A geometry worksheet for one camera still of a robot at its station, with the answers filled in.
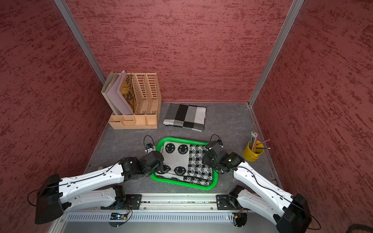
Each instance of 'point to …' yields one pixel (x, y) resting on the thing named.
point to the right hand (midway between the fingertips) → (205, 163)
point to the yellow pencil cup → (250, 156)
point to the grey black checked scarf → (186, 116)
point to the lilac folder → (116, 97)
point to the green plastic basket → (168, 182)
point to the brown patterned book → (127, 90)
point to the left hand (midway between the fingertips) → (161, 166)
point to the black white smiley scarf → (182, 163)
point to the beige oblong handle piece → (100, 168)
